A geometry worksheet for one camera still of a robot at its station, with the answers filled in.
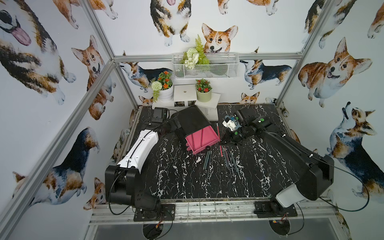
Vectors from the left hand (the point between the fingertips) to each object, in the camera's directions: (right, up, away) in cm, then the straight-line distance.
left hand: (174, 122), depth 87 cm
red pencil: (+28, -18, +8) cm, 34 cm away
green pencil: (+20, -23, +5) cm, 31 cm away
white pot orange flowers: (-8, +21, +7) cm, 24 cm away
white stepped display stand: (+5, +17, +11) cm, 21 cm away
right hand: (+24, -10, -13) cm, 29 cm away
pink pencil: (+25, -3, -5) cm, 25 cm away
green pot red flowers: (+17, +20, +8) cm, 27 cm away
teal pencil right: (+36, -25, +3) cm, 43 cm away
